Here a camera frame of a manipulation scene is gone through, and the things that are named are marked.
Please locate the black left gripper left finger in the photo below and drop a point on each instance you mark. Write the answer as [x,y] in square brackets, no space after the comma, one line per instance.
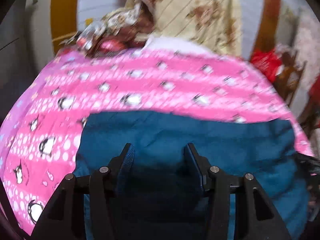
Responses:
[64,215]

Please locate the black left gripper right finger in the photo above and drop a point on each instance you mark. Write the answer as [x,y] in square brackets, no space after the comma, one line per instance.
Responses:
[256,217]

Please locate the blue puffer jacket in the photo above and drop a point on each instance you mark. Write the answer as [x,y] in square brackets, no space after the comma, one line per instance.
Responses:
[160,200]

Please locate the pink penguin bed cover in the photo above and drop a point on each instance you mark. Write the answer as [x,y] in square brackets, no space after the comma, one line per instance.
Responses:
[41,134]

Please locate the red plastic bag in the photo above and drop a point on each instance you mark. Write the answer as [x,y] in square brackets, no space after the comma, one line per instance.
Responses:
[267,62]

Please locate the white pillow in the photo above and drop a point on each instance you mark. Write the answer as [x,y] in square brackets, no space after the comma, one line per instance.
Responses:
[175,44]

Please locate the brown floral cloth pile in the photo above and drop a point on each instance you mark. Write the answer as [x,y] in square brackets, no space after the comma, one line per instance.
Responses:
[116,31]

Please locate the beige floral quilt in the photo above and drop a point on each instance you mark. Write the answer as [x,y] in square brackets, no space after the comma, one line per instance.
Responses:
[215,24]

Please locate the brown wooden headboard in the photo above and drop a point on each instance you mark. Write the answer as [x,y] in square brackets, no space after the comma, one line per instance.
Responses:
[63,21]

